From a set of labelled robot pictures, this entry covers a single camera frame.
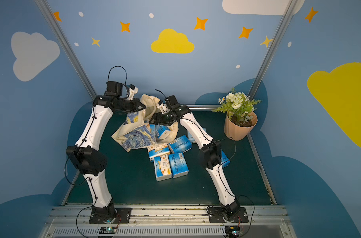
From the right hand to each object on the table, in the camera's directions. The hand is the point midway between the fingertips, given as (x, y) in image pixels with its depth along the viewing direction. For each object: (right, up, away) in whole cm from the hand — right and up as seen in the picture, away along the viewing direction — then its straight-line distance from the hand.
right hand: (156, 120), depth 88 cm
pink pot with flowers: (+55, +1, +9) cm, 56 cm away
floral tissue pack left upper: (+1, -19, +2) cm, 19 cm away
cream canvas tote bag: (-12, -7, -2) cm, 14 cm away
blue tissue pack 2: (+14, -16, +6) cm, 22 cm away
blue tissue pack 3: (+14, -27, -2) cm, 30 cm away
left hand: (-4, +9, -6) cm, 12 cm away
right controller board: (+40, -55, -17) cm, 70 cm away
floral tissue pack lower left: (+4, -28, -4) cm, 28 cm away
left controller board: (-21, -54, -18) cm, 60 cm away
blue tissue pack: (-1, -6, +9) cm, 11 cm away
